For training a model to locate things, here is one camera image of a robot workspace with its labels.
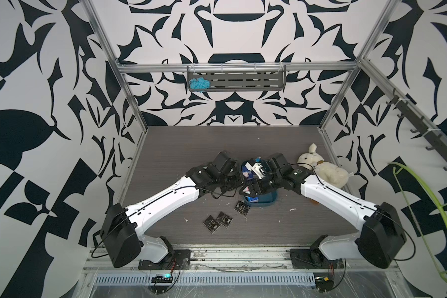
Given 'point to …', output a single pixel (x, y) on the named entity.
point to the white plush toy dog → (331, 173)
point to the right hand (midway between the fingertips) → (242, 188)
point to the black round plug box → (323, 284)
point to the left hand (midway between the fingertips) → (246, 177)
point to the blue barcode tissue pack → (251, 174)
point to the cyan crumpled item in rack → (199, 84)
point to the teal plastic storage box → (257, 184)
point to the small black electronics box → (167, 279)
